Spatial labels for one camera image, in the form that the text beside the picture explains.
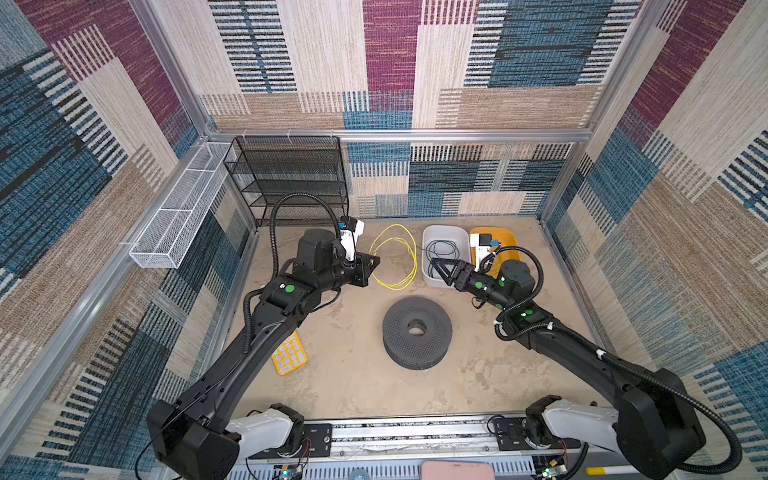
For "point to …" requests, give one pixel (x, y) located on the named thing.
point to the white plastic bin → (444, 242)
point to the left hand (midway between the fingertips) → (381, 256)
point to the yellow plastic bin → (506, 238)
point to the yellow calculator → (290, 355)
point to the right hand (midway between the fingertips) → (435, 266)
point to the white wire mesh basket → (166, 241)
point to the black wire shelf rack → (268, 168)
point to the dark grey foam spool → (417, 351)
